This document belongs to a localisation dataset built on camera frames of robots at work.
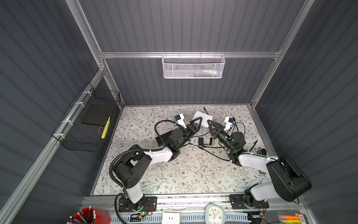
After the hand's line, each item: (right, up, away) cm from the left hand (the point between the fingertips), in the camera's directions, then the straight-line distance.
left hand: (202, 120), depth 77 cm
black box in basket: (-58, +3, -1) cm, 58 cm away
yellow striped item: (-51, -4, -6) cm, 51 cm away
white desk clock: (+5, -47, -9) cm, 48 cm away
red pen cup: (-52, -43, -16) cm, 69 cm away
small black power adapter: (+2, -15, +19) cm, 24 cm away
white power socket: (-17, -48, -11) cm, 52 cm away
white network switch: (+2, +2, +1) cm, 3 cm away
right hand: (+4, -2, 0) cm, 4 cm away
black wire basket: (-64, -7, -10) cm, 65 cm away
